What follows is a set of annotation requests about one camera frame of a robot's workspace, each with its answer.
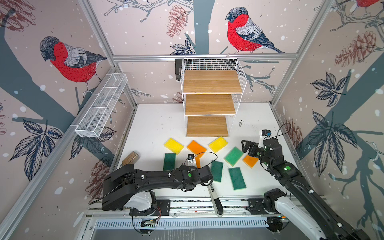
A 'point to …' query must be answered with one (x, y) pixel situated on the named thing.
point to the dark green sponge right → (237, 179)
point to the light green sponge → (233, 156)
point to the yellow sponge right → (218, 144)
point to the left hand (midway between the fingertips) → (200, 178)
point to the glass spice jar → (132, 158)
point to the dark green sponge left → (169, 161)
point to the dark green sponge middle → (217, 167)
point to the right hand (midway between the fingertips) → (247, 144)
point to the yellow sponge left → (173, 146)
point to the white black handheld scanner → (216, 203)
